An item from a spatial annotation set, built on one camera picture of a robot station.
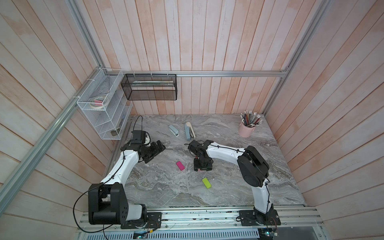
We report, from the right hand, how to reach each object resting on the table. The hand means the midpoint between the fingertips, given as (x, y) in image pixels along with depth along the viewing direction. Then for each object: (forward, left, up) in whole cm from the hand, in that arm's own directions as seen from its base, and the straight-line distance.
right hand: (199, 169), depth 92 cm
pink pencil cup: (+27, -33, +5) cm, 43 cm away
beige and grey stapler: (+27, +7, +4) cm, 29 cm away
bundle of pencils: (+33, -36, +11) cm, 50 cm away
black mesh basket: (+49, +35, +27) cm, 66 cm away
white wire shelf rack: (+12, +49, +30) cm, 59 cm away
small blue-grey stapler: (+27, +18, +5) cm, 33 cm away
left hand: (+4, +23, +12) cm, 27 cm away
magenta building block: (+2, +12, +1) cm, 12 cm away
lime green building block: (-9, -4, +1) cm, 10 cm away
